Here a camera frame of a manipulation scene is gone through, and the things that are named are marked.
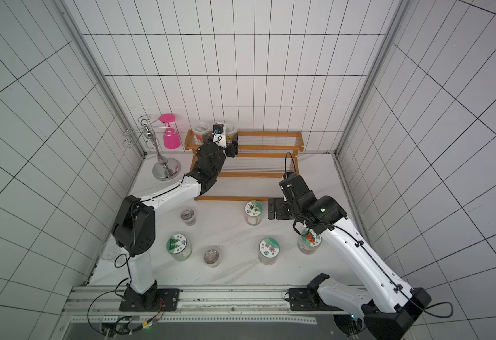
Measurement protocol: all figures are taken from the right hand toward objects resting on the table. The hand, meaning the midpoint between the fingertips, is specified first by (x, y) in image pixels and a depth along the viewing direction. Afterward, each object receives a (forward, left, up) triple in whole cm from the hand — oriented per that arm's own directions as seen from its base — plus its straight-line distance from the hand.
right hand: (273, 206), depth 72 cm
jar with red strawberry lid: (-6, -15, -15) cm, 22 cm away
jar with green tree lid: (-12, +34, -14) cm, 39 cm away
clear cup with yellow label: (+26, +17, +12) cm, 34 cm away
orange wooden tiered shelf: (+19, +7, -6) cm, 21 cm away
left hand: (+28, +18, +8) cm, 34 cm away
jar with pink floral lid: (-11, +1, -14) cm, 18 cm away
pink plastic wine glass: (+38, +51, -5) cm, 64 cm away
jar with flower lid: (+5, +7, -14) cm, 17 cm away
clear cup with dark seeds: (+25, +29, +12) cm, 40 cm away
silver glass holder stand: (+31, +57, -20) cm, 68 cm away
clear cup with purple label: (+3, +35, -16) cm, 39 cm away
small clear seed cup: (-13, +22, -17) cm, 31 cm away
